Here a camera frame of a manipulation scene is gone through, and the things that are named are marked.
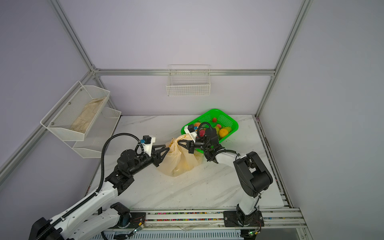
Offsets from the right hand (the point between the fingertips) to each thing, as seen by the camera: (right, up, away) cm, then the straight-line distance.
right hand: (176, 143), depth 78 cm
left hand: (-4, -2, -4) cm, 6 cm away
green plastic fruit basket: (+31, +11, +34) cm, 48 cm away
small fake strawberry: (+25, +15, +37) cm, 47 cm away
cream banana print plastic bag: (+1, -9, -1) cm, 9 cm away
